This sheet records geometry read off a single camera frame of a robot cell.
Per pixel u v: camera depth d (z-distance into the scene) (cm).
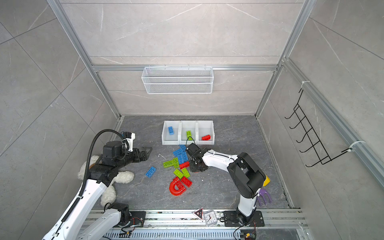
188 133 106
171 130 107
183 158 92
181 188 82
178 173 88
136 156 66
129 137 67
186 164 92
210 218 73
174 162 93
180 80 100
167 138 106
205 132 106
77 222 41
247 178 47
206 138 104
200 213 75
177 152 97
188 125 112
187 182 84
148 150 71
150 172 88
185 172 88
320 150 65
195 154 71
